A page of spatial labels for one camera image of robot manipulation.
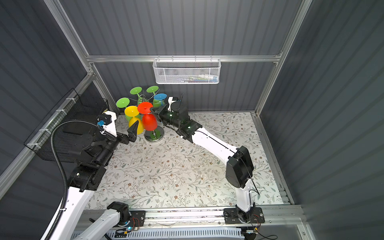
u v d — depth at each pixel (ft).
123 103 2.70
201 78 3.00
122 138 1.76
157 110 2.11
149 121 2.57
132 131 1.81
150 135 3.53
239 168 1.56
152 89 2.90
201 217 2.47
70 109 2.48
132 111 2.53
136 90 2.92
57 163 1.42
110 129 1.65
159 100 2.77
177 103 1.96
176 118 1.93
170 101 2.32
